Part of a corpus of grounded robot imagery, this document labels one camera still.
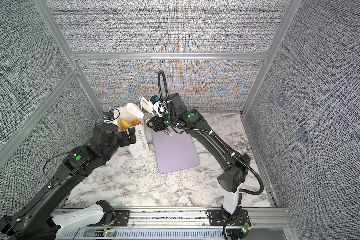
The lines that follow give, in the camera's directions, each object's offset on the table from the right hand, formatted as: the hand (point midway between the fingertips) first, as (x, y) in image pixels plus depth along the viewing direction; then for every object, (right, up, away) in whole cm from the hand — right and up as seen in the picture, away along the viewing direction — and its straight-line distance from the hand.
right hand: (152, 119), depth 73 cm
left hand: (-11, -5, -5) cm, 13 cm away
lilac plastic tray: (+10, -20, +25) cm, 33 cm away
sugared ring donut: (-15, -1, +22) cm, 27 cm away
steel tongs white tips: (-3, +4, +2) cm, 6 cm away
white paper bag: (-10, -16, +19) cm, 26 cm away
